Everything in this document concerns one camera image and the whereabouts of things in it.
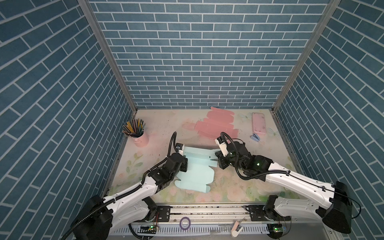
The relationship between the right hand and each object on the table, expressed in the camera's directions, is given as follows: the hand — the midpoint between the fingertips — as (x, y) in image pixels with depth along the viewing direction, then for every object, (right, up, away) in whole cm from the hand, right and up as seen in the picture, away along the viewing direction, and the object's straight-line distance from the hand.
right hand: (213, 152), depth 76 cm
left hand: (-15, -4, +8) cm, 18 cm away
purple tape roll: (-16, -34, -5) cm, 38 cm away
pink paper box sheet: (+7, +16, +39) cm, 43 cm away
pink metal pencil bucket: (-44, +3, +19) cm, 48 cm away
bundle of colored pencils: (-48, +12, +18) cm, 53 cm away
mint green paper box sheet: (-8, -13, +5) cm, 15 cm away
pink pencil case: (+38, +14, +36) cm, 54 cm away
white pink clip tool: (+9, -36, -8) cm, 38 cm away
